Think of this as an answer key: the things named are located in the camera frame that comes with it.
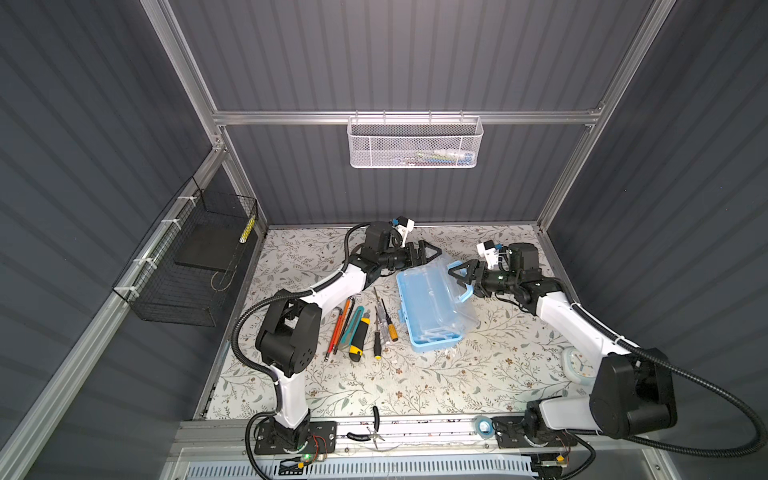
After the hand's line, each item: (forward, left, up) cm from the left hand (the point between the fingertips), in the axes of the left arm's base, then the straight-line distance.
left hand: (435, 254), depth 84 cm
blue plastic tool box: (-12, +2, -3) cm, 12 cm away
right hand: (-7, -5, -2) cm, 9 cm away
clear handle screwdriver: (-9, +16, -21) cm, 28 cm away
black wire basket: (-8, +64, +6) cm, 65 cm away
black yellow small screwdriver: (-16, +17, -21) cm, 32 cm away
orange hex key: (-9, +28, -22) cm, 37 cm away
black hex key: (-9, +27, -22) cm, 36 cm away
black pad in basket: (+2, +61, +5) cm, 61 cm away
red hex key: (-12, +31, -22) cm, 40 cm away
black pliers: (-40, +20, -22) cm, 50 cm away
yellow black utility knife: (-18, +23, -20) cm, 36 cm away
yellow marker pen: (+6, +52, +5) cm, 53 cm away
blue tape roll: (-40, -9, -22) cm, 46 cm away
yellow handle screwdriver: (-14, +12, -21) cm, 28 cm away
